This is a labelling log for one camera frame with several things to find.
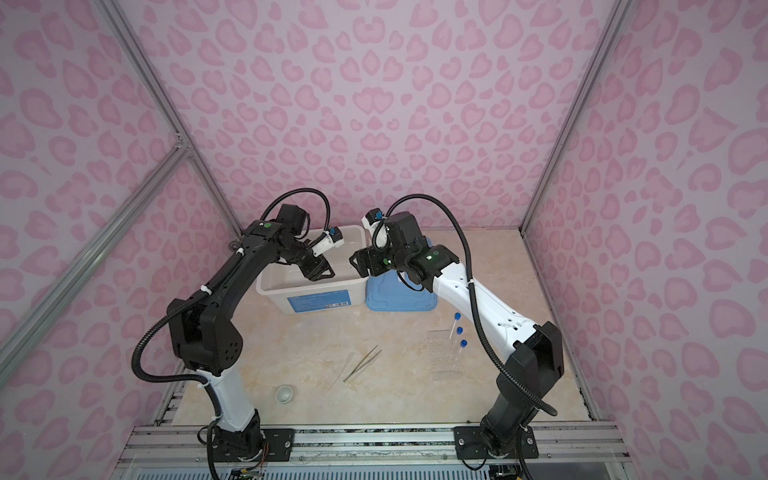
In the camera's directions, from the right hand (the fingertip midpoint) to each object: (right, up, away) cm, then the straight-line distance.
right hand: (365, 251), depth 76 cm
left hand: (-12, -2, +12) cm, 17 cm away
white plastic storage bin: (-8, -12, +14) cm, 20 cm away
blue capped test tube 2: (+24, -20, +1) cm, 31 cm away
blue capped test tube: (+24, -17, +4) cm, 30 cm away
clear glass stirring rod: (-10, -37, +8) cm, 39 cm away
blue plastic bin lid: (+5, -14, +25) cm, 29 cm away
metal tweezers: (-3, -33, +10) cm, 35 cm away
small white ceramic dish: (-22, -38, +5) cm, 44 cm away
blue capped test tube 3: (+25, -23, -1) cm, 34 cm away
